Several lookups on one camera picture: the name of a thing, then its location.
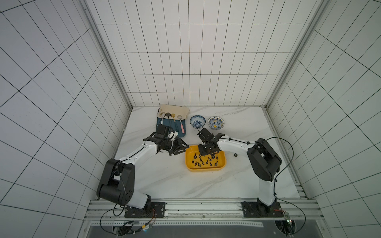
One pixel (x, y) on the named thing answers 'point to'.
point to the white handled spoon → (162, 114)
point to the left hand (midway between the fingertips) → (185, 149)
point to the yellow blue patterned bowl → (216, 123)
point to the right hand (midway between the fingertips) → (197, 152)
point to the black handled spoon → (168, 114)
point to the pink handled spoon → (179, 117)
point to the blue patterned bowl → (199, 118)
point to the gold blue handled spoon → (173, 115)
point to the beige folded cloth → (176, 109)
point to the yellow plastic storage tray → (196, 162)
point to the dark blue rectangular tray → (178, 125)
